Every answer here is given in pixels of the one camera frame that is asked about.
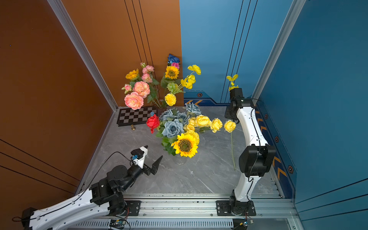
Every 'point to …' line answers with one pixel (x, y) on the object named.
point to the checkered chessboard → (129, 116)
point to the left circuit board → (119, 224)
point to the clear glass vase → (178, 159)
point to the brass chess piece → (132, 128)
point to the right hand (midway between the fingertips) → (232, 115)
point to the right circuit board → (239, 224)
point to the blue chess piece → (152, 113)
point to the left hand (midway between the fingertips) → (154, 150)
